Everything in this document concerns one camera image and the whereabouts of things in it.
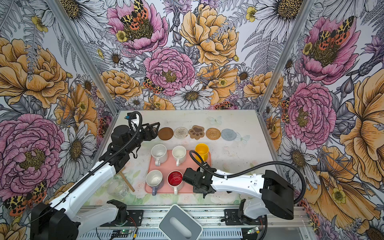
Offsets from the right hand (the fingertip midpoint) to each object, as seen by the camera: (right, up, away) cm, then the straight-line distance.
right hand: (203, 192), depth 78 cm
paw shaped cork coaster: (-3, +30, +30) cm, 42 cm away
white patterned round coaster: (-15, +29, +30) cm, 44 cm away
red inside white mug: (-15, +4, +7) cm, 17 cm away
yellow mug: (+1, +20, +15) cm, 25 cm away
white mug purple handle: (-27, +5, +7) cm, 29 cm away
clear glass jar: (-46, 0, +5) cm, 46 cm away
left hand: (-24, +33, -1) cm, 41 cm away
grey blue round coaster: (+20, +28, +30) cm, 45 cm away
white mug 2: (-14, +17, +15) cm, 27 cm away
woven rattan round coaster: (+9, +29, +30) cm, 42 cm away
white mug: (-27, +17, +17) cm, 36 cm away
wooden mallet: (-44, +4, +9) cm, 45 cm away
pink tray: (-29, 0, +3) cm, 29 cm away
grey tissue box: (-12, -12, -7) cm, 18 cm away
